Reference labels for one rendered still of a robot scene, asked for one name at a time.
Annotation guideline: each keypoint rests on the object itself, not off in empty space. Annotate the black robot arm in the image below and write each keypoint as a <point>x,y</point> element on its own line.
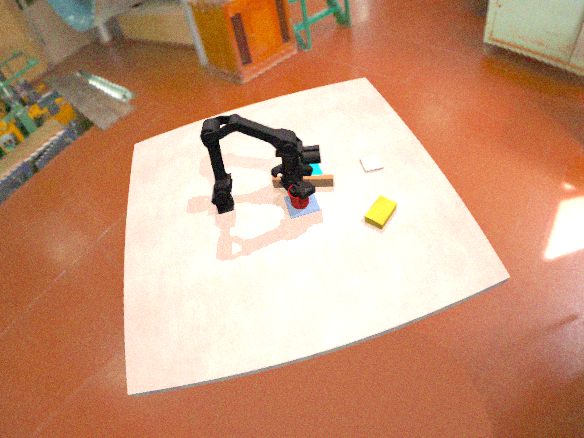
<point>286,143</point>

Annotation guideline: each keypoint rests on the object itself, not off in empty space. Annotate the cream flat square block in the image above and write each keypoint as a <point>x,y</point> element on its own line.
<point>371,163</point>

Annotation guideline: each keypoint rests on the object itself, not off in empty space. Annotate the yellow rectangular block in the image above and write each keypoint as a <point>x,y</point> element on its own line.
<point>380,212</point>

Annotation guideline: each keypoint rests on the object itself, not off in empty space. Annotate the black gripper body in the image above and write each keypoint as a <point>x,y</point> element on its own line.
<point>292,176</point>

